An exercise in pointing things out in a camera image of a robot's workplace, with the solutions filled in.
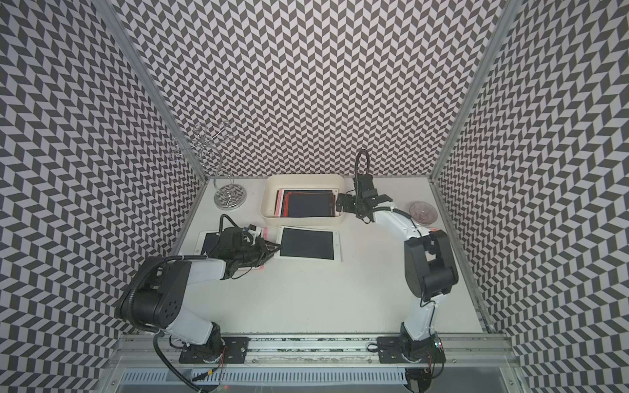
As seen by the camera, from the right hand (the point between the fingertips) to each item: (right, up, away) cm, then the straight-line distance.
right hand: (348, 206), depth 94 cm
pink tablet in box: (-30, +1, +14) cm, 33 cm away
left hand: (-25, -16, -4) cm, 30 cm away
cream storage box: (-14, +11, +21) cm, 28 cm away
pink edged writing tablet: (-57, -13, +3) cm, 58 cm away
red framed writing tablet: (-17, +1, +12) cm, 21 cm away
